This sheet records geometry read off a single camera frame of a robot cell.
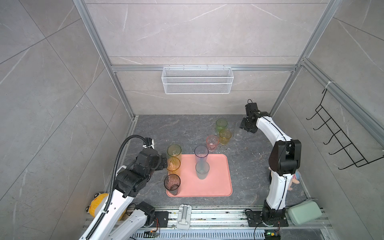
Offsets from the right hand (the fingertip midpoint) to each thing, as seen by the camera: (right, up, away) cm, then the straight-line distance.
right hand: (245, 125), depth 98 cm
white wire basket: (-32, +31, +2) cm, 45 cm away
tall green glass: (-46, -15, -14) cm, 50 cm away
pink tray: (-20, -35, -12) cm, 42 cm away
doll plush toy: (+23, -30, -17) cm, 41 cm away
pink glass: (-22, -11, +3) cm, 25 cm away
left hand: (-53, -14, -27) cm, 61 cm away
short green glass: (-14, +1, +8) cm, 17 cm away
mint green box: (+23, -45, -23) cm, 56 cm away
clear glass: (-5, -5, -2) cm, 7 cm away
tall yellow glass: (-46, -23, -13) cm, 53 cm away
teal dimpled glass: (-30, -26, -10) cm, 41 cm away
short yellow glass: (-13, -7, +4) cm, 15 cm away
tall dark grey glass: (-46, -31, -20) cm, 59 cm away
